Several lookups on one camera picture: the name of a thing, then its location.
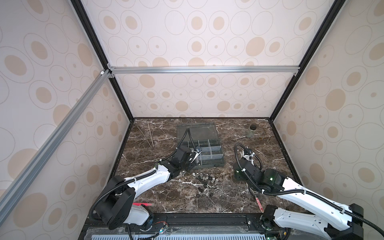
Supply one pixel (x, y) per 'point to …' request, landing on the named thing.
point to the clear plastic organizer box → (206, 136)
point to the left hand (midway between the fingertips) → (195, 154)
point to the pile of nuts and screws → (206, 176)
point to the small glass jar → (250, 132)
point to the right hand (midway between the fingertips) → (239, 167)
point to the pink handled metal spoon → (260, 207)
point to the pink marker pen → (139, 204)
